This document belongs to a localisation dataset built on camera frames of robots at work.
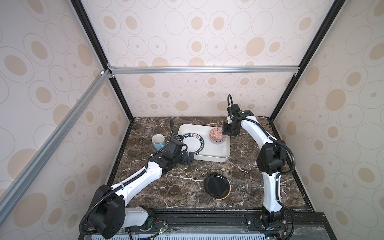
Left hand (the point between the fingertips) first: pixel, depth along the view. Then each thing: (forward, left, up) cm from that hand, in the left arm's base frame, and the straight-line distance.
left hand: (190, 152), depth 83 cm
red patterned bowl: (+20, -17, -11) cm, 28 cm away
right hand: (+17, -22, -4) cm, 28 cm away
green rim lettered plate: (+17, -2, -15) cm, 22 cm away
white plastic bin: (+9, -13, -15) cm, 22 cm away
